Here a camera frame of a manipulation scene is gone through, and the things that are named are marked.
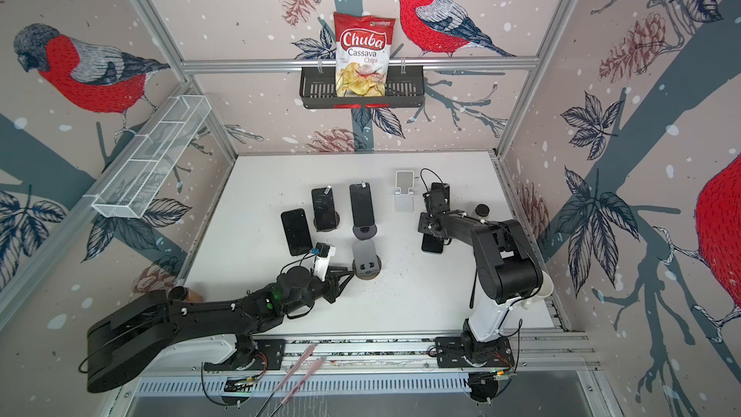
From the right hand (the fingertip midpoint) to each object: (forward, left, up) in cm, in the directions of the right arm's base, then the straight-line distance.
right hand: (432, 224), depth 100 cm
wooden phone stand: (-5, +36, +3) cm, 37 cm away
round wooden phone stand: (-18, +22, +7) cm, 29 cm away
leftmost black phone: (-10, +44, +11) cm, 46 cm away
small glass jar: (0, -15, +9) cm, 18 cm away
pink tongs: (-48, +37, +1) cm, 60 cm away
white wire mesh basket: (-12, +81, +32) cm, 88 cm away
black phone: (0, +38, +8) cm, 39 cm away
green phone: (-9, +1, +2) cm, 10 cm away
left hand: (-22, +24, +10) cm, 34 cm away
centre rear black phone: (-1, +24, +12) cm, 27 cm away
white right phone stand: (+9, +10, +3) cm, 14 cm away
